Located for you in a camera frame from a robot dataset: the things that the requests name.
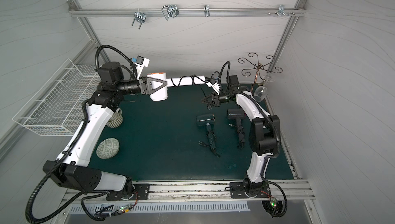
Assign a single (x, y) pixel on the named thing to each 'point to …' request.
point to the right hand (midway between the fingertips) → (203, 101)
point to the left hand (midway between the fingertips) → (164, 84)
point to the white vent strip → (110, 208)
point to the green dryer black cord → (212, 136)
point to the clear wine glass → (261, 92)
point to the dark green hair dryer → (208, 120)
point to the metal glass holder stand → (259, 67)
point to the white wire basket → (55, 109)
